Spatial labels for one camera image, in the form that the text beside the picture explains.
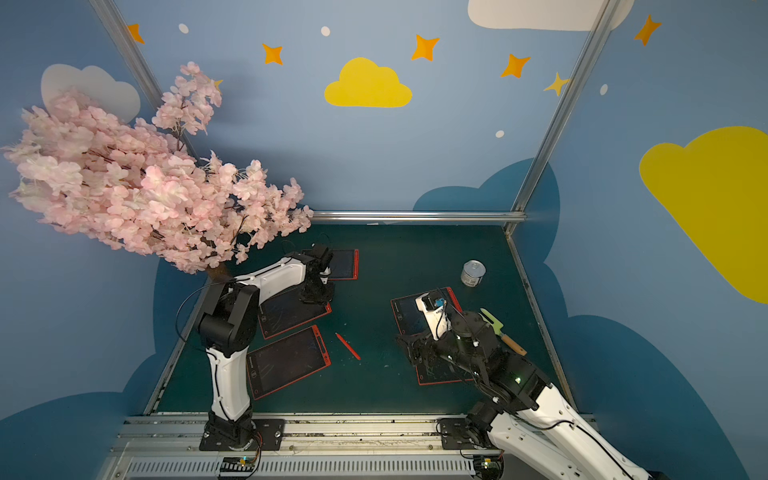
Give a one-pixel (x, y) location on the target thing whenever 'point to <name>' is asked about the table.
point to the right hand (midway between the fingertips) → (417, 323)
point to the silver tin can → (473, 273)
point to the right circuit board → (488, 466)
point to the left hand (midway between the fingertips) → (327, 298)
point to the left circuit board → (238, 464)
